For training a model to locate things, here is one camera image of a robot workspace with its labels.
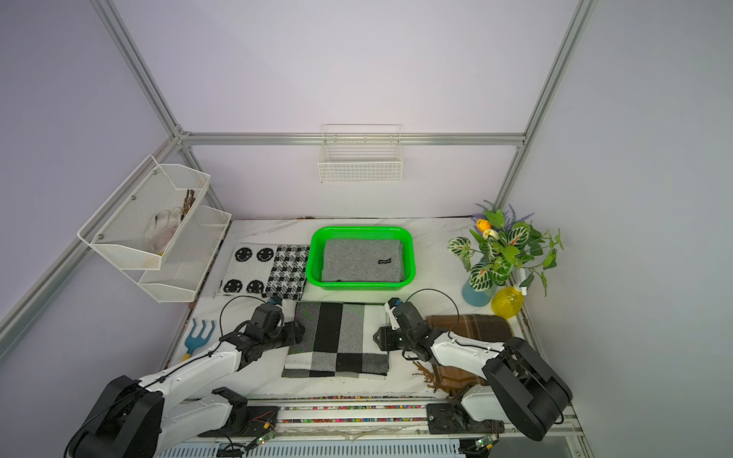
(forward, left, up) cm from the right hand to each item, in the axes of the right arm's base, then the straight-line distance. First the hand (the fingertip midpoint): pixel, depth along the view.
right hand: (382, 339), depth 88 cm
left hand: (+2, +27, +1) cm, 27 cm away
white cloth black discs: (+25, +47, +5) cm, 53 cm away
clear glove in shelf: (+21, +61, +31) cm, 72 cm away
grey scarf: (+27, +6, +6) cm, 28 cm away
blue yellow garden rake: (+1, +60, 0) cm, 60 cm away
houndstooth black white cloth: (+24, +33, +5) cm, 41 cm away
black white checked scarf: (-1, +14, +2) cm, 14 cm away
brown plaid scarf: (-13, -19, +3) cm, 24 cm away
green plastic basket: (+28, +23, +7) cm, 37 cm away
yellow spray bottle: (+12, -44, +1) cm, 45 cm away
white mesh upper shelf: (+22, +65, +34) cm, 76 cm away
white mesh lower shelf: (+24, +65, +12) cm, 70 cm away
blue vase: (+13, -33, +1) cm, 35 cm away
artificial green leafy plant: (+10, -29, +34) cm, 46 cm away
